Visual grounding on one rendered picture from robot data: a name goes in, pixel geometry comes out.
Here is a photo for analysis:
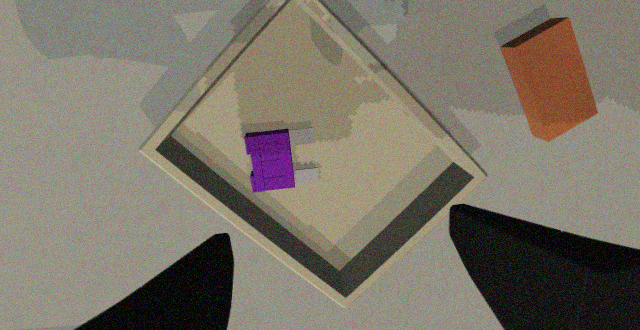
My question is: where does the orange rectangular block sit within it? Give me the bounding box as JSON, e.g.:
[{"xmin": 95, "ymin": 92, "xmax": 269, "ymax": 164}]
[{"xmin": 500, "ymin": 17, "xmax": 598, "ymax": 142}]

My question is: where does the violet blade fuse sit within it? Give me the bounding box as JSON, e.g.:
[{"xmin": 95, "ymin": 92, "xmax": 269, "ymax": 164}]
[{"xmin": 244, "ymin": 127, "xmax": 319, "ymax": 193}]

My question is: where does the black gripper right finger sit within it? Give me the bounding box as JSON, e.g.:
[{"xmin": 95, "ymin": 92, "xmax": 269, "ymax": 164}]
[{"xmin": 449, "ymin": 204, "xmax": 640, "ymax": 330}]

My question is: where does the beige square tray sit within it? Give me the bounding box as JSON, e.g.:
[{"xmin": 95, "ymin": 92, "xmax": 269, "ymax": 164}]
[{"xmin": 139, "ymin": 0, "xmax": 488, "ymax": 309}]

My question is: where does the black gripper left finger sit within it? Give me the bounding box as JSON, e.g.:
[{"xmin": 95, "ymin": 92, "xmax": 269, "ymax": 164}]
[{"xmin": 74, "ymin": 233, "xmax": 234, "ymax": 330}]

